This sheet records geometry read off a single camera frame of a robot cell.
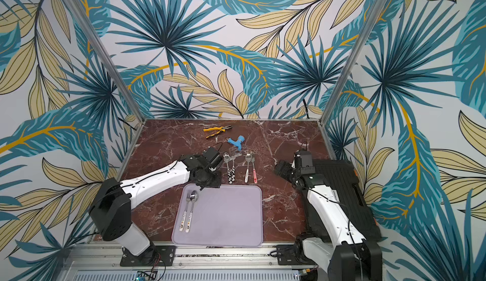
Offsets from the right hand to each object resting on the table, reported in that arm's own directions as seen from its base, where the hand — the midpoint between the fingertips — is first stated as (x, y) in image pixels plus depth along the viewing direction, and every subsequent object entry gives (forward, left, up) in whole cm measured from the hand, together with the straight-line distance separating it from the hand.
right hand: (283, 169), depth 84 cm
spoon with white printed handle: (-7, +41, -10) cm, 43 cm away
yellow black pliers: (+34, +30, -10) cm, 47 cm away
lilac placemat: (-16, +24, -12) cm, 31 cm away
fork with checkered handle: (+15, +23, -12) cm, 31 cm away
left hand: (-5, +30, -4) cm, 31 cm away
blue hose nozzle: (+23, +21, -10) cm, 33 cm away
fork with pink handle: (+3, +12, -12) cm, 17 cm away
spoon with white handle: (+13, +15, -10) cm, 23 cm away
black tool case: (-3, -28, -6) cm, 29 cm away
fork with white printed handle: (-7, +44, -12) cm, 46 cm away
